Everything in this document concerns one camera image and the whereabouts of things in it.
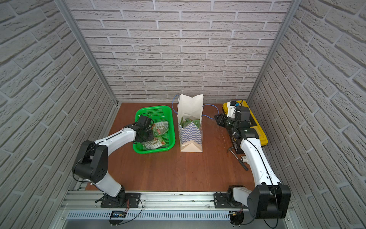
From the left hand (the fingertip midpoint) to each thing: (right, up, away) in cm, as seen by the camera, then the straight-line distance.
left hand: (146, 134), depth 94 cm
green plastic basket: (+4, +14, +19) cm, 24 cm away
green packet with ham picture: (+7, -5, -2) cm, 9 cm away
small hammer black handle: (+64, -19, -9) cm, 67 cm away
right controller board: (+53, -39, -24) cm, 70 cm away
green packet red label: (+8, +3, +6) cm, 10 cm away
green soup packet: (+27, +8, +9) cm, 30 cm away
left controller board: (-9, -39, -21) cm, 46 cm away
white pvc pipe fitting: (+63, -14, -9) cm, 65 cm away
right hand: (+45, +12, -15) cm, 49 cm away
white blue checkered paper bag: (+30, +1, -11) cm, 32 cm away
